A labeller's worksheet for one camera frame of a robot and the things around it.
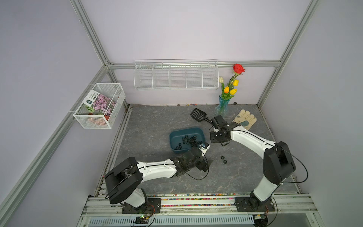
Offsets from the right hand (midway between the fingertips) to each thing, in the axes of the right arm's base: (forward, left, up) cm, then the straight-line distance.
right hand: (213, 138), depth 91 cm
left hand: (-13, +6, +1) cm, 15 cm away
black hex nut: (-10, -6, -8) cm, 14 cm away
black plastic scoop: (+26, +6, -8) cm, 29 cm away
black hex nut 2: (-2, +24, -8) cm, 26 cm away
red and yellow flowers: (+22, -10, +20) cm, 32 cm away
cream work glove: (+20, -28, -6) cm, 35 cm away
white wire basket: (-4, +67, +25) cm, 72 cm away
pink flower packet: (+5, +63, +26) cm, 69 cm away
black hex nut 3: (+2, +14, -6) cm, 15 cm away
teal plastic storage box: (+3, +21, -8) cm, 22 cm away
